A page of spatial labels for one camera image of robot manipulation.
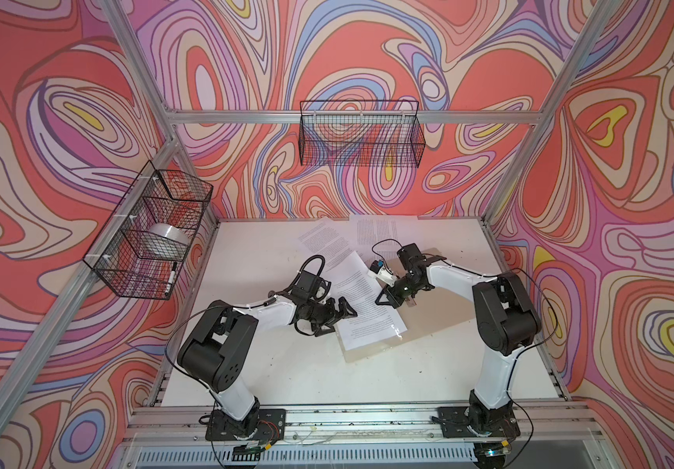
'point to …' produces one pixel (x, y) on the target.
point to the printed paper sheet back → (381, 236)
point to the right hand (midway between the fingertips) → (383, 306)
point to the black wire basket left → (144, 247)
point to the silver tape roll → (167, 240)
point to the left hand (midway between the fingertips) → (350, 320)
